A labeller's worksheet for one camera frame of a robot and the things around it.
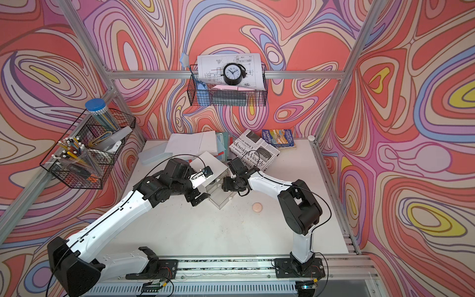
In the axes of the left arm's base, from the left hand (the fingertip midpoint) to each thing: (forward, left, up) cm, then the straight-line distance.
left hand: (204, 184), depth 76 cm
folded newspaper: (+32, -24, -14) cm, 42 cm away
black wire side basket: (+11, +40, +13) cm, 44 cm away
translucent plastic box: (+36, +39, -19) cm, 57 cm away
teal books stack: (+41, -5, -15) cm, 44 cm away
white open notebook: (+37, +14, -14) cm, 42 cm away
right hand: (+6, -9, -15) cm, 19 cm away
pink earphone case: (-2, -23, -18) cm, 30 cm away
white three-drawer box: (+6, -2, -10) cm, 12 cm away
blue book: (+43, -41, -14) cm, 61 cm away
